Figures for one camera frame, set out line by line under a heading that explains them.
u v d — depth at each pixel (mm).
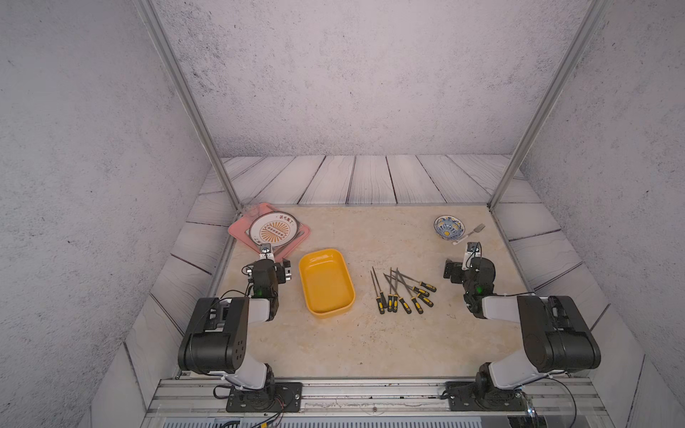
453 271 863
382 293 936
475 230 1111
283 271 886
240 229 1116
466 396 726
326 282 966
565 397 753
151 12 699
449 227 1111
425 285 955
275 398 712
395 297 928
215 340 455
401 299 915
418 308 893
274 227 1116
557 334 456
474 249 808
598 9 696
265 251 807
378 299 922
